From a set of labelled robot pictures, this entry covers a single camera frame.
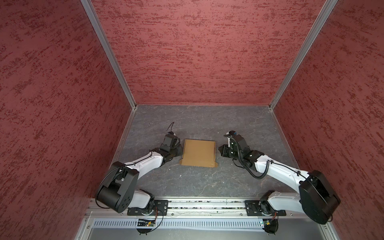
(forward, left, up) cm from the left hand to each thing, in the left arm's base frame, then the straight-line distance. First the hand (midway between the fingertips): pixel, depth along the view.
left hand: (180, 151), depth 91 cm
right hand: (-3, -23, +6) cm, 23 cm away
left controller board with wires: (-38, +16, -7) cm, 42 cm away
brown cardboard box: (-1, -12, 0) cm, 12 cm away
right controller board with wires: (-37, -48, -5) cm, 60 cm away
